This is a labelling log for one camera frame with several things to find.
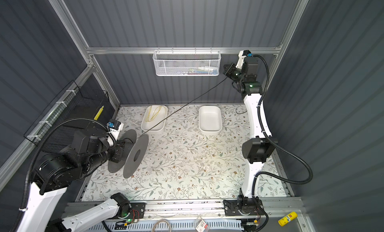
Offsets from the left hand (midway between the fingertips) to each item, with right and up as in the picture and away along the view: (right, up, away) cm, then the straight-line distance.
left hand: (122, 142), depth 60 cm
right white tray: (+41, +8, +51) cm, 66 cm away
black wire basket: (-35, +18, +19) cm, 43 cm away
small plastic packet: (+32, -40, +8) cm, 52 cm away
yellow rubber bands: (-2, +12, +53) cm, 55 cm away
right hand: (+45, +37, +16) cm, 61 cm away
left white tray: (-3, +13, +56) cm, 57 cm away
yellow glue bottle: (+72, -38, +9) cm, 82 cm away
